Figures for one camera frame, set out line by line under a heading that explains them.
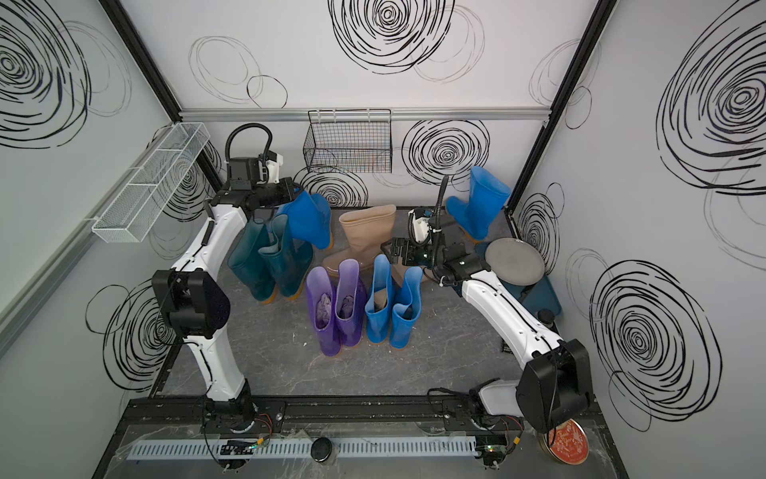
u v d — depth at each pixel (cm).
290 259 85
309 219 96
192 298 50
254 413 73
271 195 76
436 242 61
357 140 96
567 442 68
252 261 75
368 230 85
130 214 72
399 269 71
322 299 75
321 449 61
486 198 92
